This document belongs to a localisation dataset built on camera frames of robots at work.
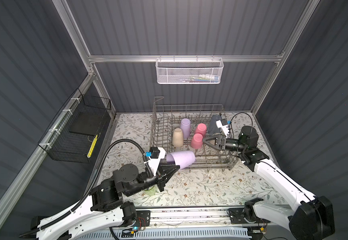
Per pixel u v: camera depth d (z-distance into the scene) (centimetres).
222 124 67
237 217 74
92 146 69
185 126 93
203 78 92
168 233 74
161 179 47
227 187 84
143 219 72
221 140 61
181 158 57
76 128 74
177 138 93
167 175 54
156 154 47
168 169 52
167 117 119
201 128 93
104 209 43
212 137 63
